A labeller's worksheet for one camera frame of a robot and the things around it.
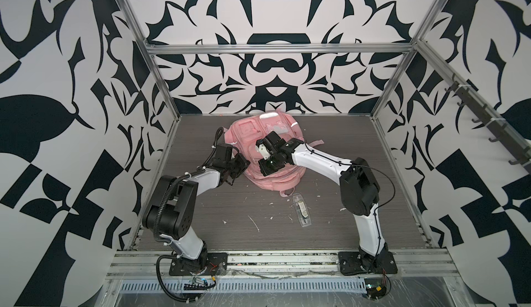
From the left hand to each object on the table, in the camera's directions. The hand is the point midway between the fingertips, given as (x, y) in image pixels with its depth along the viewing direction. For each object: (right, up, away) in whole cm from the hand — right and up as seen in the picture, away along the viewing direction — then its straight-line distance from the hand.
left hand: (252, 158), depth 93 cm
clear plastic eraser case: (+21, -20, -8) cm, 30 cm away
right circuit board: (+43, -42, -23) cm, 64 cm away
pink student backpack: (-5, +11, +8) cm, 15 cm away
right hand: (+4, -4, -3) cm, 7 cm away
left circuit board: (-18, -41, -21) cm, 49 cm away
